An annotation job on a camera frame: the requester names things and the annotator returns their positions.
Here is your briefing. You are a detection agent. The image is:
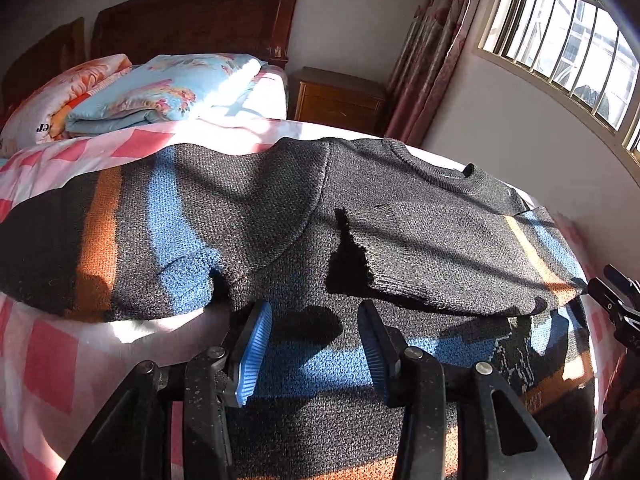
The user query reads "dark grey striped knit sweater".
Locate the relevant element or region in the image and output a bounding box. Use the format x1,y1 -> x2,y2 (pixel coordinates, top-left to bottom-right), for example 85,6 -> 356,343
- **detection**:
0,135 -> 597,480

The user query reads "pink white checkered bedsheet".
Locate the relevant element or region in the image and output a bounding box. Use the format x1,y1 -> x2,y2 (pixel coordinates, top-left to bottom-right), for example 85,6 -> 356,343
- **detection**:
0,118 -> 633,480

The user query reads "pink floral curtain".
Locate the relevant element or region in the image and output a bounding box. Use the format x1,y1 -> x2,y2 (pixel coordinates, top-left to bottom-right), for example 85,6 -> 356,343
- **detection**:
384,0 -> 480,148

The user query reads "brown wooden nightstand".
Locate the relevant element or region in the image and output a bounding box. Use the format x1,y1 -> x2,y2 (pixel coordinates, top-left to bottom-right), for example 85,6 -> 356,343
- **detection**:
293,66 -> 385,136

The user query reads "pink orange floral pillow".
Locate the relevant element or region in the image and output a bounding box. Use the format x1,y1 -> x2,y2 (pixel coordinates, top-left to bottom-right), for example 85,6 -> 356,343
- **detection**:
1,53 -> 132,158

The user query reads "light blue floral folded quilt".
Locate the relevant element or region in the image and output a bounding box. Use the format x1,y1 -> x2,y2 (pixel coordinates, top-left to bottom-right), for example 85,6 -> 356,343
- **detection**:
65,53 -> 266,136

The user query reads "dark wooden headboard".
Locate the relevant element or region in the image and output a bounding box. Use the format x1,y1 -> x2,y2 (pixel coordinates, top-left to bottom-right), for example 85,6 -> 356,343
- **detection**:
90,0 -> 297,68
1,16 -> 87,126

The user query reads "barred window with cream frame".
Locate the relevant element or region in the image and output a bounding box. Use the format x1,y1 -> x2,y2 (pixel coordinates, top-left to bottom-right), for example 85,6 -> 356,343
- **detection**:
477,0 -> 639,178

